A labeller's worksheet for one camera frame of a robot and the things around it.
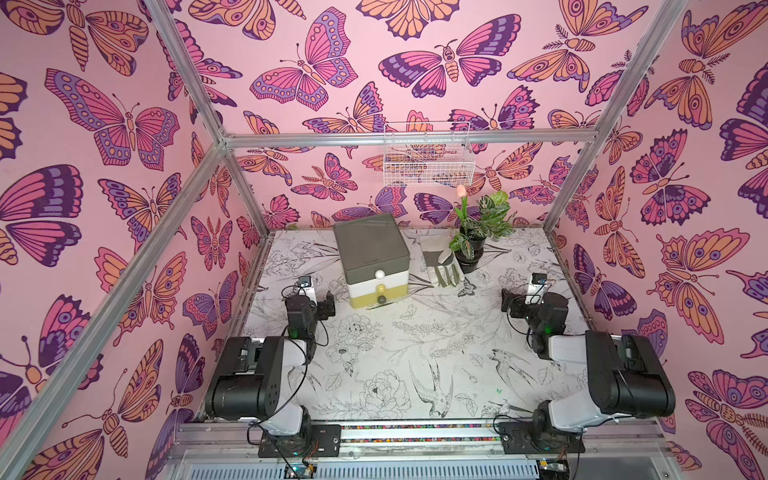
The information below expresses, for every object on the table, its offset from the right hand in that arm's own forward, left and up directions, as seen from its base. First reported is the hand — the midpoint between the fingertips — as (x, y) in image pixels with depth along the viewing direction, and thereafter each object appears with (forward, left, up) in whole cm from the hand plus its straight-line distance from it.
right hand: (513, 289), depth 94 cm
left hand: (-1, +62, 0) cm, 62 cm away
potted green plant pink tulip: (+12, +9, +19) cm, 24 cm away
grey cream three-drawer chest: (0, +42, +13) cm, 45 cm away
